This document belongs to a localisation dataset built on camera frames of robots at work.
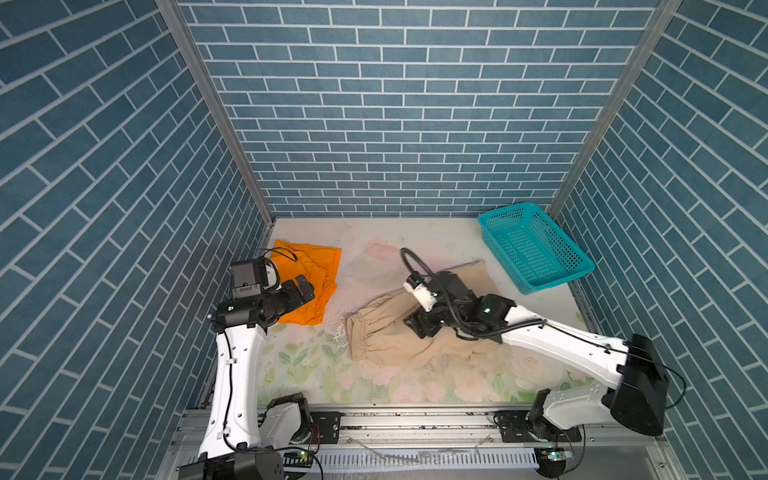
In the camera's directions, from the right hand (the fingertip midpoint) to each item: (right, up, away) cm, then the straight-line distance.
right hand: (410, 307), depth 78 cm
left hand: (-29, +5, -1) cm, 29 cm away
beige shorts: (-10, -9, +8) cm, 15 cm away
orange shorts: (-32, +10, +27) cm, 42 cm away
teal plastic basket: (+47, +15, +35) cm, 61 cm away
